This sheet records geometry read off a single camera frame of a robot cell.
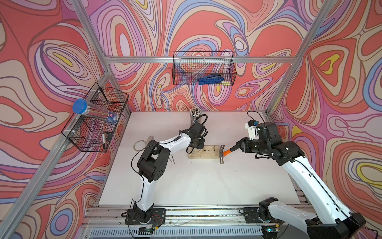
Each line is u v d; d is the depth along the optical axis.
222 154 0.83
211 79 0.91
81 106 0.62
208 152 0.93
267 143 0.52
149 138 1.01
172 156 0.96
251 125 0.64
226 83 0.84
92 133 0.75
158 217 0.72
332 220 0.37
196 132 0.77
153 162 0.52
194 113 0.95
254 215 0.73
